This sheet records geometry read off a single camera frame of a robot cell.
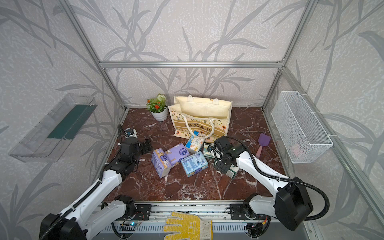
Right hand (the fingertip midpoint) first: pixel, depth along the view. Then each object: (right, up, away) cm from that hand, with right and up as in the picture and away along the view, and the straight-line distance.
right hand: (224, 159), depth 84 cm
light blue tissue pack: (-17, -3, 0) cm, 17 cm away
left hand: (-45, +10, -1) cm, 46 cm away
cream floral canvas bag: (-9, +24, -3) cm, 26 cm away
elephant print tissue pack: (-9, +6, -9) cm, 14 cm away
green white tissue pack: (+4, -5, -5) cm, 8 cm away
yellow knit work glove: (-17, -28, -15) cm, 36 cm away
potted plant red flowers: (-43, +31, +18) cm, 56 cm away
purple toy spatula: (+29, +8, +16) cm, 34 cm away
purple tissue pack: (-35, -1, -4) cm, 35 cm away
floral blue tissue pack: (-17, +8, +8) cm, 20 cm away
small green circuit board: (-49, -30, -12) cm, 59 cm away
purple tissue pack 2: (-28, +2, +5) cm, 29 cm away
